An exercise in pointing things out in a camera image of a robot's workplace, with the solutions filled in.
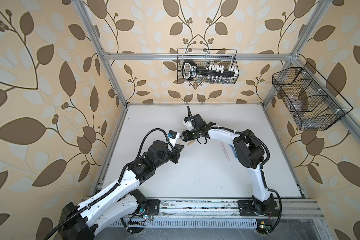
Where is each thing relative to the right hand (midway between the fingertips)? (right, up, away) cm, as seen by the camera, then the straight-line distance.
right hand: (184, 137), depth 97 cm
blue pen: (+22, -2, -35) cm, 41 cm away
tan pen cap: (+5, -3, +1) cm, 6 cm away
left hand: (0, -1, -23) cm, 23 cm away
